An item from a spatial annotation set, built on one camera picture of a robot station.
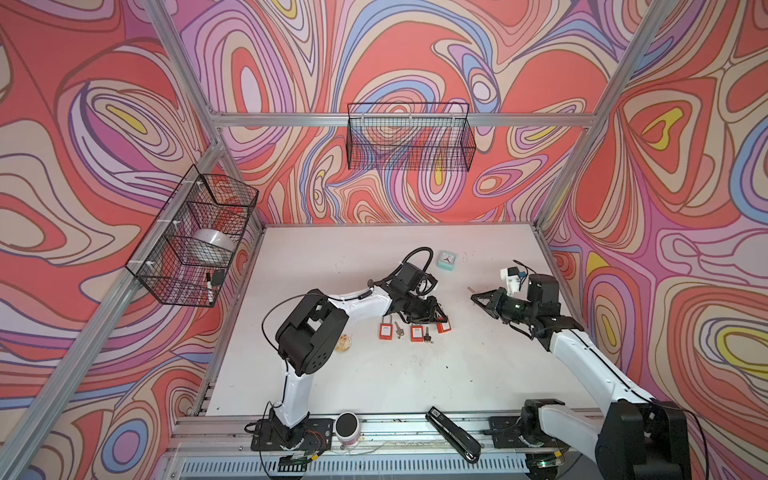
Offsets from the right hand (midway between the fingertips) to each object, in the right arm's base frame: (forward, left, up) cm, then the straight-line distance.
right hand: (473, 303), depth 82 cm
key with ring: (-4, +12, -14) cm, 19 cm away
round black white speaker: (-28, +35, -8) cm, 45 cm away
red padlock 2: (-1, +25, -12) cm, 27 cm away
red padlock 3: (-4, +15, -12) cm, 19 cm away
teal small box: (+25, +2, -12) cm, 28 cm away
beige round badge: (-5, +37, -13) cm, 40 cm away
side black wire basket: (+1, +75, +21) cm, 78 cm away
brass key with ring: (-2, +21, -13) cm, 24 cm away
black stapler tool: (-32, +8, -9) cm, 34 cm away
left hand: (-2, +7, -5) cm, 9 cm away
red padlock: (-4, +8, -6) cm, 11 cm away
